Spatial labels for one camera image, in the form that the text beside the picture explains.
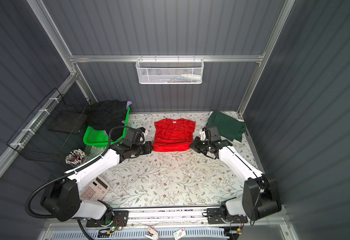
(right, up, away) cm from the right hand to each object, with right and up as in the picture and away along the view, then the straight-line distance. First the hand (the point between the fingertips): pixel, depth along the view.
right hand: (190, 146), depth 84 cm
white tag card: (-19, -38, -16) cm, 46 cm away
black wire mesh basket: (-69, +10, -11) cm, 71 cm away
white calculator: (-51, -23, -4) cm, 57 cm away
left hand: (-21, 0, +1) cm, 21 cm away
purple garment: (-45, +28, +28) cm, 60 cm away
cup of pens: (-61, -5, -6) cm, 62 cm away
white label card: (-6, -39, -15) cm, 42 cm away
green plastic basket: (-64, +3, +20) cm, 68 cm away
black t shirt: (-60, +20, +24) cm, 67 cm away
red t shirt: (-10, +6, +21) cm, 24 cm away
